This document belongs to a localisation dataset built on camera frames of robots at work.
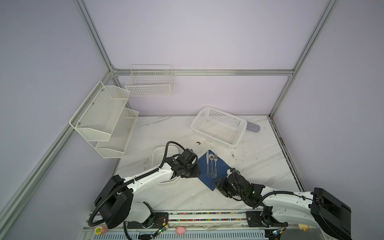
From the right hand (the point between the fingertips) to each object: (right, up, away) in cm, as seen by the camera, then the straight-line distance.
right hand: (211, 186), depth 80 cm
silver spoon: (+2, +13, +16) cm, 20 cm away
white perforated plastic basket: (+9, +33, +33) cm, 48 cm away
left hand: (-7, +6, +1) cm, 10 cm away
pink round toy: (-16, -17, -10) cm, 25 cm away
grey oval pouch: (+34, +33, +30) cm, 56 cm away
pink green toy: (-53, -15, -13) cm, 56 cm away
